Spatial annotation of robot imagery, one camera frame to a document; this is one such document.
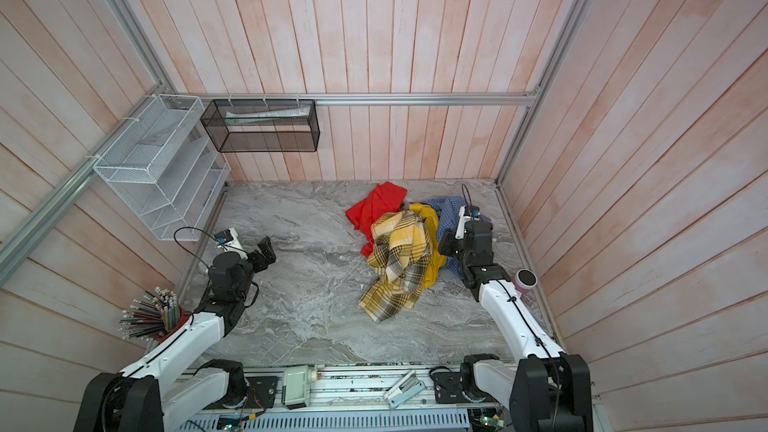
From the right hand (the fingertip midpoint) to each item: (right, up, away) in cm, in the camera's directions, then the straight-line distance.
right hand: (447, 228), depth 85 cm
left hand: (-56, -5, 0) cm, 56 cm away
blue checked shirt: (+1, +6, +5) cm, 8 cm away
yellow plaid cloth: (-14, -7, -5) cm, 16 cm away
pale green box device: (-40, -37, -15) cm, 56 cm away
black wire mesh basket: (-62, +36, +19) cm, 74 cm away
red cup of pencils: (-77, -22, -11) cm, 81 cm away
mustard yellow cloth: (-2, -10, +5) cm, 11 cm away
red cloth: (-18, +9, +22) cm, 29 cm away
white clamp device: (-14, -39, -13) cm, 43 cm away
